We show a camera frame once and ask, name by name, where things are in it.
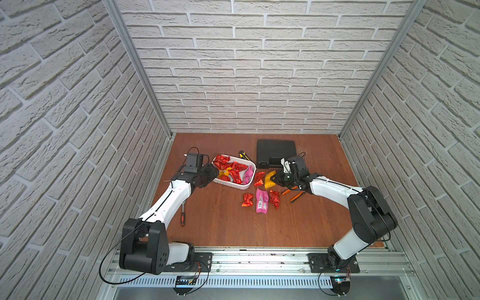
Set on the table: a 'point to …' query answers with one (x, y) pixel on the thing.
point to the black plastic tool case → (269, 153)
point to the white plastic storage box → (234, 172)
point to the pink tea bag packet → (262, 200)
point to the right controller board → (340, 285)
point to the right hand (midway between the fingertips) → (272, 177)
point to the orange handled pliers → (297, 196)
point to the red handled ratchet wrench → (182, 217)
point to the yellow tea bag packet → (269, 183)
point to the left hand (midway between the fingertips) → (218, 169)
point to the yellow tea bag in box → (224, 172)
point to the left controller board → (184, 284)
